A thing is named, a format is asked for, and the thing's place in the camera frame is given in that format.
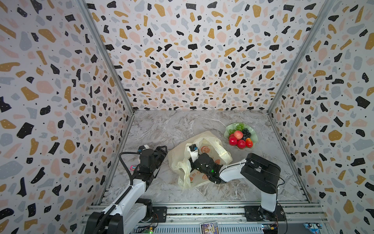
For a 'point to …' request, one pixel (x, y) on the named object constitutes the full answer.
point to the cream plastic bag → (179, 159)
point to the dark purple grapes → (246, 134)
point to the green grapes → (239, 127)
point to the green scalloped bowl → (253, 137)
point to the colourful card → (211, 227)
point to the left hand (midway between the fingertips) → (167, 149)
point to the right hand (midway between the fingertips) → (183, 157)
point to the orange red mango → (249, 143)
